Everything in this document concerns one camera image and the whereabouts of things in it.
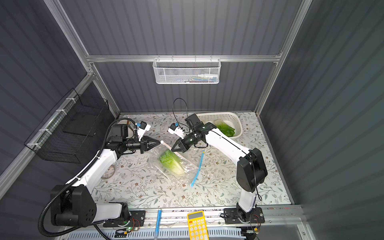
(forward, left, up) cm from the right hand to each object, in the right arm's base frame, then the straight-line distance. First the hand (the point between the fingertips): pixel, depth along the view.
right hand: (175, 149), depth 76 cm
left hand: (+2, +7, +2) cm, 8 cm away
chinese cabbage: (-3, +2, -9) cm, 10 cm away
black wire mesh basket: (+3, +53, +8) cm, 54 cm away
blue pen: (-30, +7, -19) cm, 37 cm away
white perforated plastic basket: (+37, -37, -17) cm, 55 cm away
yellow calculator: (-33, -12, -18) cm, 39 cm away
